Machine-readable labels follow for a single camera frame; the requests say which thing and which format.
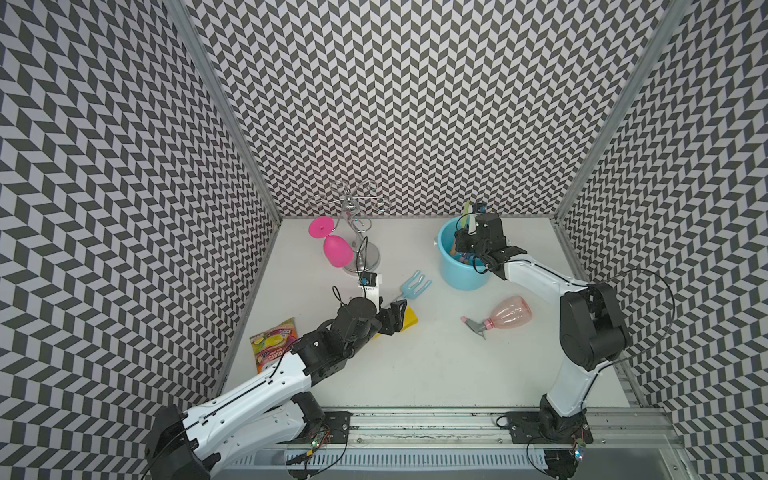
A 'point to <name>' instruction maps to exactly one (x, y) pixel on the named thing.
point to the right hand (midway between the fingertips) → (459, 235)
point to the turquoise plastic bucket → (458, 267)
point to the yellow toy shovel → (409, 319)
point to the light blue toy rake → (409, 288)
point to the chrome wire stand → (355, 203)
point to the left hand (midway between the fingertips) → (393, 303)
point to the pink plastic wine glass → (336, 249)
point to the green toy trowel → (467, 212)
